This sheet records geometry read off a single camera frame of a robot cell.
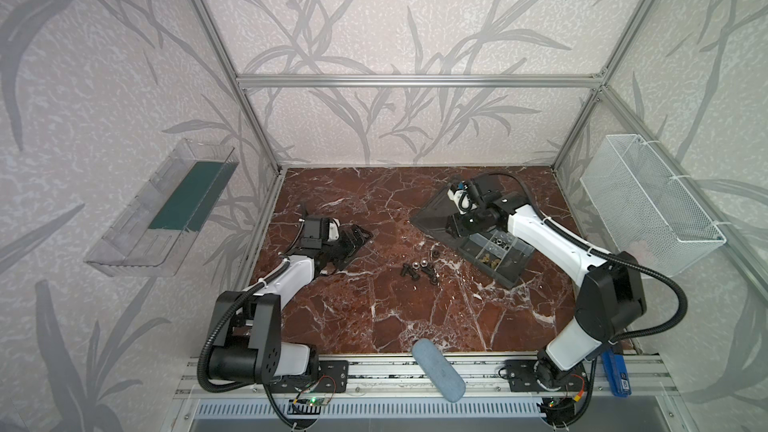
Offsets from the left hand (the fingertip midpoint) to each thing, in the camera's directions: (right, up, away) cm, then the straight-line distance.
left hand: (368, 234), depth 88 cm
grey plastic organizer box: (+40, -7, +7) cm, 41 cm away
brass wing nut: (+39, -9, +3) cm, 40 cm away
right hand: (+25, +5, -1) cm, 26 cm away
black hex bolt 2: (+19, -13, +2) cm, 23 cm away
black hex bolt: (+12, -11, +3) cm, 17 cm away
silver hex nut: (+17, -10, +5) cm, 20 cm away
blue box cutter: (+63, -31, -16) cm, 72 cm away
